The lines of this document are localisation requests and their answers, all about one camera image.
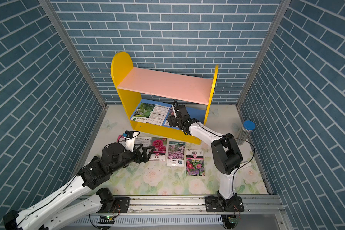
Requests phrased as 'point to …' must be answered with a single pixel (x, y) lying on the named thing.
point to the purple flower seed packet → (176, 154)
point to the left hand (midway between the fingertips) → (152, 148)
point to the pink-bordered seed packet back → (120, 138)
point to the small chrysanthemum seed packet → (195, 165)
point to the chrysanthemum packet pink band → (171, 113)
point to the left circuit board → (105, 220)
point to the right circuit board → (235, 220)
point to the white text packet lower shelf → (158, 115)
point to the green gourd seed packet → (143, 112)
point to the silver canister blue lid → (246, 130)
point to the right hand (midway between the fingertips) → (177, 116)
